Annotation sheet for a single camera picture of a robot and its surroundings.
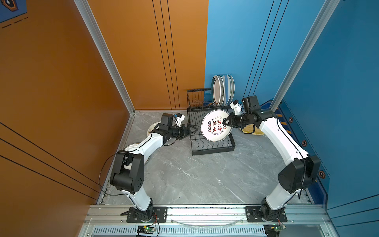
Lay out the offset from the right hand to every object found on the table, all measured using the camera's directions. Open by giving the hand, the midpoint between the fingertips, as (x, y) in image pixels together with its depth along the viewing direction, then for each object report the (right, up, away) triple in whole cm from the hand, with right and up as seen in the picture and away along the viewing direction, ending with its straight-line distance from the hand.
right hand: (224, 122), depth 81 cm
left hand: (-16, -4, +5) cm, 18 cm away
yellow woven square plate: (+10, -3, -14) cm, 18 cm away
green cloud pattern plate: (-1, +18, +1) cm, 18 cm away
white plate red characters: (-6, -2, +3) cm, 7 cm away
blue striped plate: (+3, +24, +10) cm, 26 cm away
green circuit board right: (+21, -52, -12) cm, 57 cm away
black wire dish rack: (-13, +14, +18) cm, 26 cm away
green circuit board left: (-40, -52, -11) cm, 66 cm away
